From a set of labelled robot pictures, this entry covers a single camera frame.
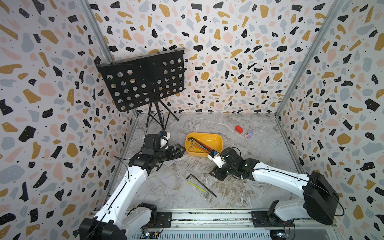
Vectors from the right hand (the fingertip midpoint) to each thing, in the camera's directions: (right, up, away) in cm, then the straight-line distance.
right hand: (212, 171), depth 81 cm
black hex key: (-12, -5, +8) cm, 15 cm away
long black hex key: (-7, +13, +22) cm, 27 cm away
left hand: (-17, +12, -3) cm, 21 cm away
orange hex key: (-7, +10, +19) cm, 23 cm away
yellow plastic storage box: (+2, +15, +23) cm, 28 cm away
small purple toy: (+28, +18, +25) cm, 42 cm away
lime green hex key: (-7, -10, +2) cm, 12 cm away
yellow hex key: (-10, +10, +19) cm, 23 cm away
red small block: (+22, +22, +30) cm, 43 cm away
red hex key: (-5, +13, +21) cm, 25 cm away
